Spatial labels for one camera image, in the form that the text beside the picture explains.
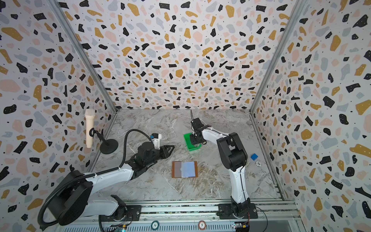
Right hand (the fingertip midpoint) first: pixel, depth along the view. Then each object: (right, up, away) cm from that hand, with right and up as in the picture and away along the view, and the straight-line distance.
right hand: (197, 139), depth 103 cm
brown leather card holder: (-10, -16, -15) cm, 24 cm away
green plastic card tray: (-5, -4, -4) cm, 7 cm away
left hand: (-12, -2, -19) cm, 23 cm away
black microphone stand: (-61, -4, -3) cm, 61 cm away
